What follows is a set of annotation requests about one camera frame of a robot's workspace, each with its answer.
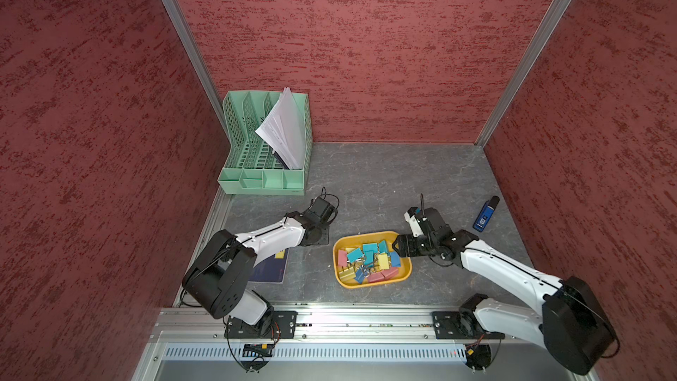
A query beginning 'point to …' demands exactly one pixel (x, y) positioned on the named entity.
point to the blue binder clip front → (395, 258)
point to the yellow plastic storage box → (350, 240)
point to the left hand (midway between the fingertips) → (317, 240)
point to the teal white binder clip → (370, 247)
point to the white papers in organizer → (285, 128)
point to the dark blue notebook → (269, 271)
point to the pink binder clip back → (375, 277)
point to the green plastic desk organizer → (252, 167)
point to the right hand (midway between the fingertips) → (402, 249)
